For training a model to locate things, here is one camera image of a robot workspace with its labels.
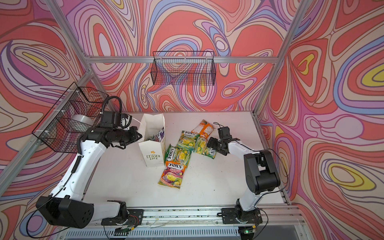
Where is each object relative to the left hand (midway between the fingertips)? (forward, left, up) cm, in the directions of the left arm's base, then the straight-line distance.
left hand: (143, 134), depth 76 cm
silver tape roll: (+5, +29, +7) cm, 31 cm away
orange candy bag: (+20, -34, -21) cm, 44 cm away
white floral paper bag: (-4, -5, +2) cm, 7 cm away
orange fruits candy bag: (-13, -14, -21) cm, 29 cm away
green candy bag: (0, -14, -22) cm, 26 cm away
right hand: (+4, -39, -22) cm, 45 cm away
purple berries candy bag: (+3, -7, -5) cm, 9 cm away
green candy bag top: (+10, -22, -21) cm, 32 cm away
